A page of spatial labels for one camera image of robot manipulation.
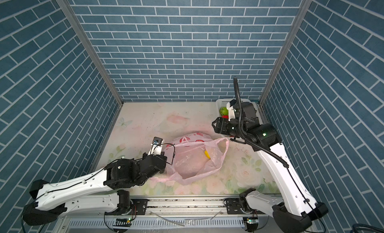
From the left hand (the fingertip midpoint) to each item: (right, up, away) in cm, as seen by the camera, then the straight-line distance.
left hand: (169, 157), depth 69 cm
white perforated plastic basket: (+31, +29, +42) cm, 60 cm away
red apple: (+32, +19, +33) cm, 49 cm away
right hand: (+23, +16, -3) cm, 28 cm away
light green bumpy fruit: (+32, +23, +37) cm, 53 cm away
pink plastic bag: (+10, -6, +23) cm, 25 cm away
